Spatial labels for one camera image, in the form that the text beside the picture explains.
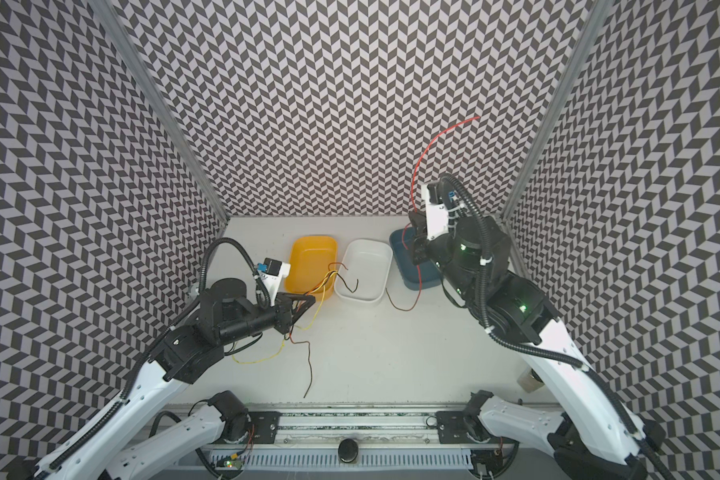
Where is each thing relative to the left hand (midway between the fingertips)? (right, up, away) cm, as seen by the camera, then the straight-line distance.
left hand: (313, 301), depth 64 cm
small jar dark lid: (+53, -22, +11) cm, 59 cm away
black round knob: (+8, -31, -3) cm, 32 cm away
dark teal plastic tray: (+23, +14, +39) cm, 47 cm away
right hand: (+22, +19, -9) cm, 30 cm away
